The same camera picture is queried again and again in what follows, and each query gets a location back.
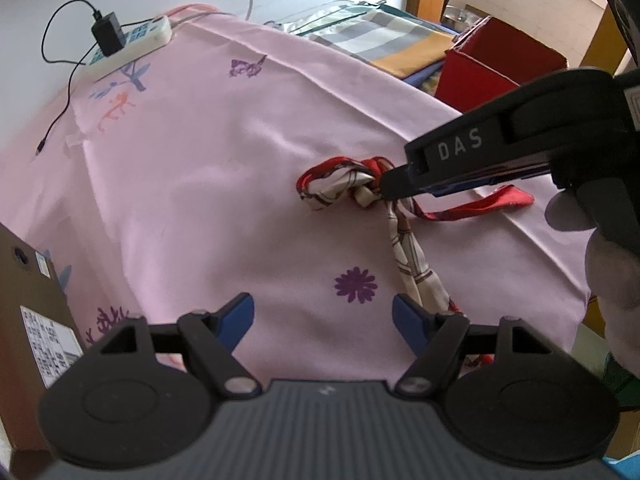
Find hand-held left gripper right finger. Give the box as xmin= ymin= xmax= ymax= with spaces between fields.
xmin=392 ymin=294 xmax=556 ymax=401

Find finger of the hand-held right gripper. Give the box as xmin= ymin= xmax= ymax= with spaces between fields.
xmin=377 ymin=161 xmax=437 ymax=202

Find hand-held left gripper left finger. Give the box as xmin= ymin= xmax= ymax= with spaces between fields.
xmin=99 ymin=292 xmax=262 ymax=401

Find red and cream scarf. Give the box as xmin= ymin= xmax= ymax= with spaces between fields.
xmin=297 ymin=156 xmax=536 ymax=367

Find brown cardboard box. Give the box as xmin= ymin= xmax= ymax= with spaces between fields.
xmin=0 ymin=224 xmax=86 ymax=463

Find person's right hand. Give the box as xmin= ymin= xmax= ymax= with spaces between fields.
xmin=545 ymin=190 xmax=640 ymax=376

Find red box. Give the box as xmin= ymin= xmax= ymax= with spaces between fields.
xmin=435 ymin=16 xmax=568 ymax=113

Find orange cloth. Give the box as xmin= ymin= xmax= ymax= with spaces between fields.
xmin=372 ymin=35 xmax=458 ymax=81

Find person's black clothing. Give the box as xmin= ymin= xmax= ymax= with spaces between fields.
xmin=590 ymin=0 xmax=640 ymax=61

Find metal pot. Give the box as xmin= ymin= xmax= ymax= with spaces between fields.
xmin=442 ymin=5 xmax=481 ymax=28

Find grey checked cloth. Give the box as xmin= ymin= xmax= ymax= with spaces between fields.
xmin=295 ymin=0 xmax=451 ymax=71

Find pink printed tablecloth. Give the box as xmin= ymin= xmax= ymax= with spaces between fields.
xmin=0 ymin=5 xmax=593 ymax=386

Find green item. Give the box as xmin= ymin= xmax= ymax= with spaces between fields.
xmin=602 ymin=352 xmax=640 ymax=408

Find light blue item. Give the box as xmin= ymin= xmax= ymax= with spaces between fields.
xmin=602 ymin=452 xmax=640 ymax=480

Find white power strip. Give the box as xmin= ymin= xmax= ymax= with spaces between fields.
xmin=87 ymin=16 xmax=173 ymax=81

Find black charger plug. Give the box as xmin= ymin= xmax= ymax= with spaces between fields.
xmin=92 ymin=11 xmax=126 ymax=58

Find wooden furniture frame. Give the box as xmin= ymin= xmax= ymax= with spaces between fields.
xmin=582 ymin=17 xmax=633 ymax=73

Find black charging cable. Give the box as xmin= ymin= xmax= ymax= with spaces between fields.
xmin=35 ymin=0 xmax=106 ymax=156

